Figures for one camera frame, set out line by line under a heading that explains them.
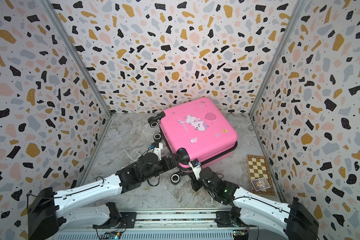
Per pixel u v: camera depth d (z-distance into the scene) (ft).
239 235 2.34
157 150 2.29
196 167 2.25
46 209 1.29
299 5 2.32
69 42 2.66
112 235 2.31
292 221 1.39
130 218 2.45
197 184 2.30
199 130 2.74
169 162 2.17
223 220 2.40
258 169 2.95
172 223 2.41
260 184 2.68
